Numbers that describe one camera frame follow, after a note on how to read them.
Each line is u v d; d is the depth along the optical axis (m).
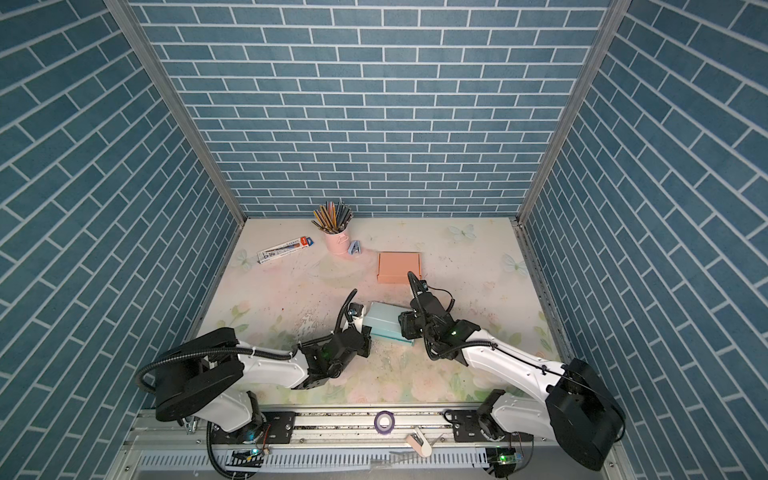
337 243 1.05
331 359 0.65
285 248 1.08
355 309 0.76
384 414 0.76
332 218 1.05
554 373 0.44
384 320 0.83
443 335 0.63
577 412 0.41
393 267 1.02
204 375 0.45
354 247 1.08
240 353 0.49
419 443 0.70
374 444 0.72
